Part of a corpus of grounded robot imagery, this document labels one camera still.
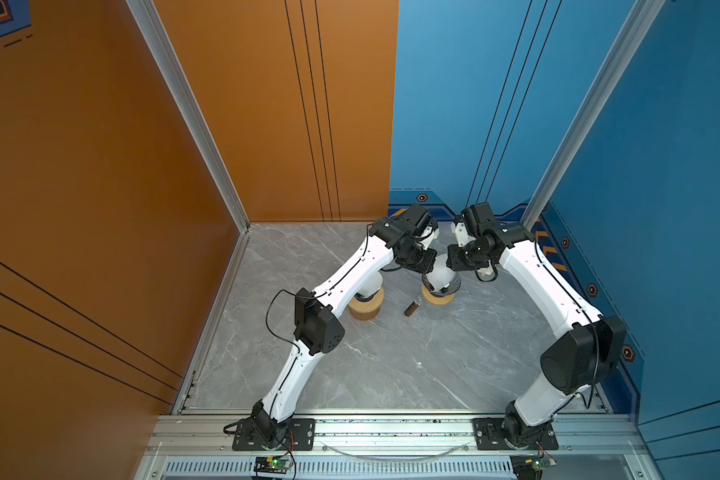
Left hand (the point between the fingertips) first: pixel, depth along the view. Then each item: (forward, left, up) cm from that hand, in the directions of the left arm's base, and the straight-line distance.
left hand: (432, 265), depth 84 cm
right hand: (+1, -5, +1) cm, 5 cm away
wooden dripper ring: (-8, +18, -11) cm, 23 cm away
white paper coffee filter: (-3, +18, -7) cm, 19 cm away
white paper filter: (-1, -3, -3) cm, 4 cm away
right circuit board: (-44, -21, -20) cm, 53 cm away
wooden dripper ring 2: (-7, -1, -7) cm, 10 cm away
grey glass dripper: (-6, -4, -3) cm, 8 cm away
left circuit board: (-45, +40, -21) cm, 64 cm away
